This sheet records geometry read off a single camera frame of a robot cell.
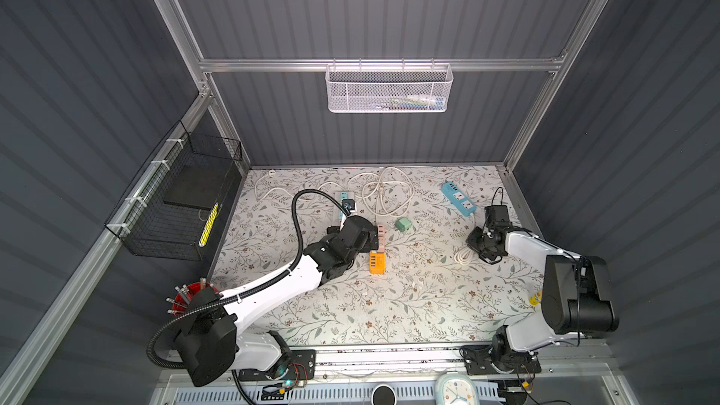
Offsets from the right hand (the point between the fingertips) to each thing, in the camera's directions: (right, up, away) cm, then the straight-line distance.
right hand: (475, 244), depth 94 cm
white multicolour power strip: (-47, +16, +8) cm, 50 cm away
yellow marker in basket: (-77, +9, -25) cm, 81 cm away
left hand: (-38, +6, -14) cm, 41 cm away
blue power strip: (-1, +15, +14) cm, 20 cm away
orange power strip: (-34, -6, -3) cm, 34 cm away
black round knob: (-33, -31, -29) cm, 53 cm away
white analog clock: (-15, -31, -26) cm, 43 cm away
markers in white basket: (-22, +47, -3) cm, 52 cm away
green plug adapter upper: (-24, +6, +5) cm, 25 cm away
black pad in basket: (-85, +20, -17) cm, 89 cm away
